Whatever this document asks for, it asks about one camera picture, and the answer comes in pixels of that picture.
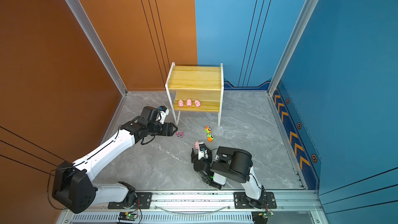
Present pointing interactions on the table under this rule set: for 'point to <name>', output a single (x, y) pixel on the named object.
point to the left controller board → (127, 215)
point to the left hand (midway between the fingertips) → (173, 126)
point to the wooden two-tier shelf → (199, 89)
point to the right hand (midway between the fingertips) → (196, 149)
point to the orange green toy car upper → (207, 129)
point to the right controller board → (261, 217)
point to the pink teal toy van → (180, 134)
